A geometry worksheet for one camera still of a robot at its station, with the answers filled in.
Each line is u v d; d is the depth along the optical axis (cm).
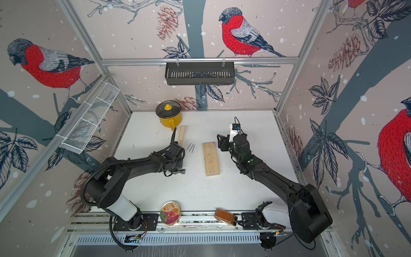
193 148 100
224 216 73
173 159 74
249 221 73
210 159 92
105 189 45
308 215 41
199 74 106
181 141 98
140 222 70
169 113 110
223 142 73
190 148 100
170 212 73
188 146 101
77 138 80
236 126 70
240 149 61
